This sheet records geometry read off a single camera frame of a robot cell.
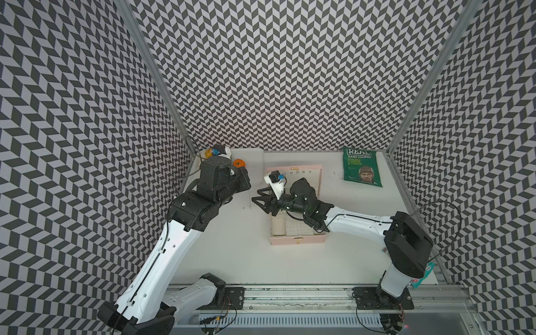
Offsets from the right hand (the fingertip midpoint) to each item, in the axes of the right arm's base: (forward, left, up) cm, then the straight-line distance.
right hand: (255, 198), depth 75 cm
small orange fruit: (+31, +13, -16) cm, 38 cm away
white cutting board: (+38, +6, -21) cm, 44 cm away
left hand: (+2, +2, +12) cm, 12 cm away
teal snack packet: (-23, -59, -23) cm, 68 cm away
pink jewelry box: (-6, -10, -15) cm, 19 cm away
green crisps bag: (+32, -52, -20) cm, 64 cm away
